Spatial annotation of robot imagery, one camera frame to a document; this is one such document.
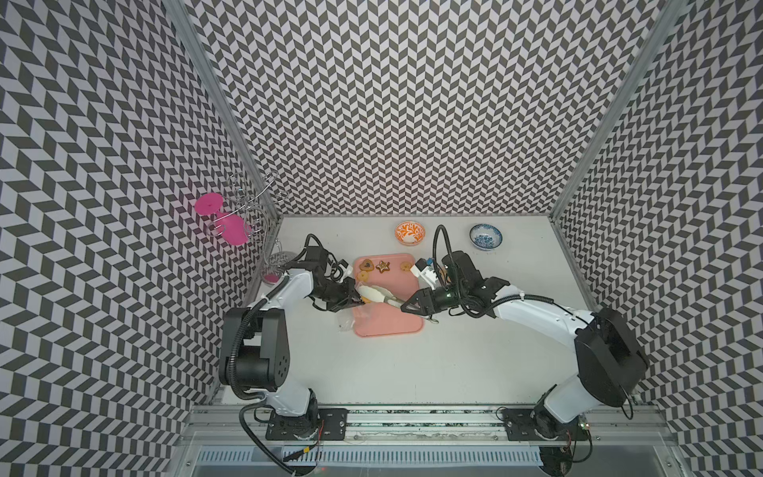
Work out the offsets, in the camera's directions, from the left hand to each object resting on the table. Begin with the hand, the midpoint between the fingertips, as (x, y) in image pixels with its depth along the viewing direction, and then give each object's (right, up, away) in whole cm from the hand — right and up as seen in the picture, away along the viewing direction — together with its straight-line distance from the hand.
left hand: (364, 303), depth 85 cm
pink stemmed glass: (-37, +22, -2) cm, 43 cm away
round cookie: (+1, +2, -3) cm, 3 cm away
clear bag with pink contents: (-2, -5, +2) cm, 6 cm away
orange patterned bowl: (+15, +21, +26) cm, 37 cm away
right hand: (+13, -1, -7) cm, 15 cm away
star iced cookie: (+5, +9, +17) cm, 19 cm away
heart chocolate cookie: (-1, +10, +18) cm, 21 cm away
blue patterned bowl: (+43, +20, +23) cm, 52 cm away
